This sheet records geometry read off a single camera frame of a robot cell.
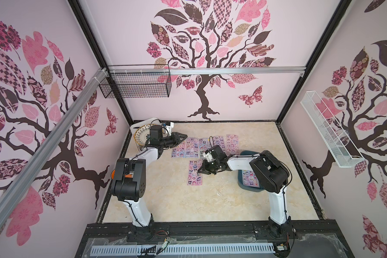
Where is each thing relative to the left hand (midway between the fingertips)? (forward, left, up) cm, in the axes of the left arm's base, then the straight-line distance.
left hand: (185, 138), depth 91 cm
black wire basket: (+30, +33, +19) cm, 49 cm away
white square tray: (+30, +29, -16) cm, 45 cm away
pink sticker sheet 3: (+7, -31, -15) cm, 35 cm away
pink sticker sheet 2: (+5, -3, -16) cm, 17 cm away
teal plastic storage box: (-22, -30, -10) cm, 38 cm away
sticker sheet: (-17, -5, -16) cm, 24 cm away
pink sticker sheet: (+2, +5, -16) cm, 16 cm away
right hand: (-14, -7, -16) cm, 22 cm away
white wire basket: (-21, -68, +16) cm, 73 cm away
